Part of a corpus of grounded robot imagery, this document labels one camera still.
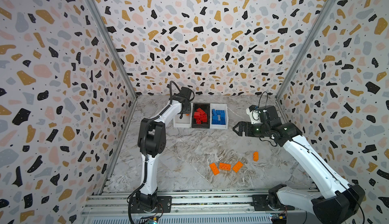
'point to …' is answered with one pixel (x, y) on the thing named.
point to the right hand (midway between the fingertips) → (240, 126)
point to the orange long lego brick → (225, 166)
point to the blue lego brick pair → (222, 113)
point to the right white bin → (219, 107)
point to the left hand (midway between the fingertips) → (187, 106)
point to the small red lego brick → (196, 115)
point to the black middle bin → (205, 107)
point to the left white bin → (186, 121)
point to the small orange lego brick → (184, 114)
